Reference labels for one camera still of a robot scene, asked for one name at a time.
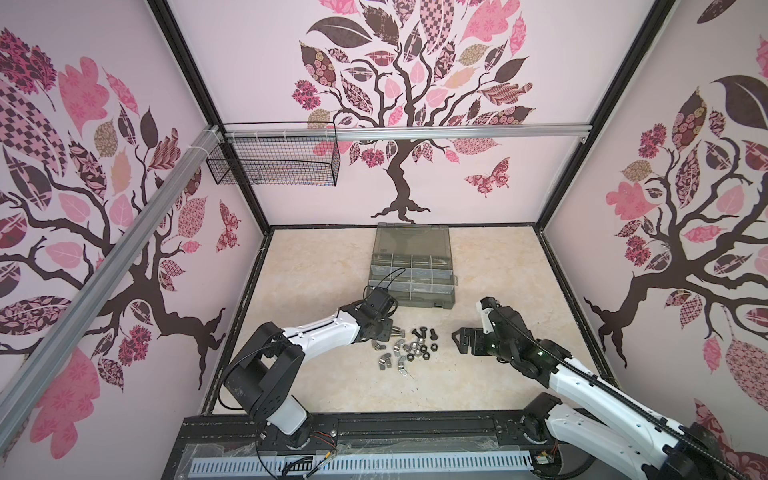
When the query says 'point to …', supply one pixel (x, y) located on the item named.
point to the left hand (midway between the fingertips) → (381, 331)
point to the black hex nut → (434, 347)
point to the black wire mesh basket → (275, 161)
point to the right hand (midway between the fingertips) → (464, 332)
